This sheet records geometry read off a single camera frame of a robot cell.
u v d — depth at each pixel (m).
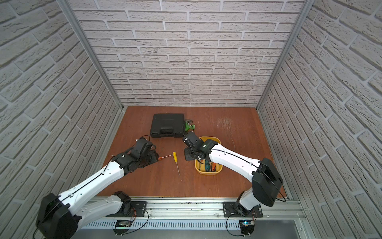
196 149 0.60
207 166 0.86
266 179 0.42
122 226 0.71
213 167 0.86
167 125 1.03
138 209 0.73
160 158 0.90
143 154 0.63
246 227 0.70
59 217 0.38
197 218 0.73
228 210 0.74
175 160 0.90
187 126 1.04
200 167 0.87
